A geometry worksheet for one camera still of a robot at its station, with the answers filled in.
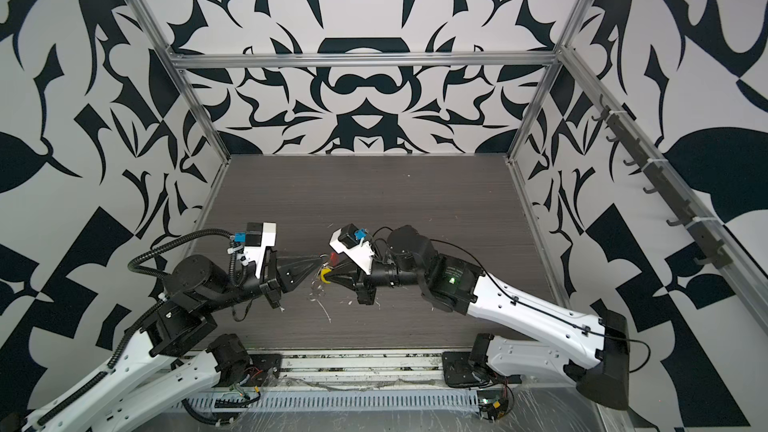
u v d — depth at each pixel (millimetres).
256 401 703
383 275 527
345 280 587
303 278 547
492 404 713
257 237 479
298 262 539
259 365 750
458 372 741
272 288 490
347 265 565
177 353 477
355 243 509
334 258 595
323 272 588
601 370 384
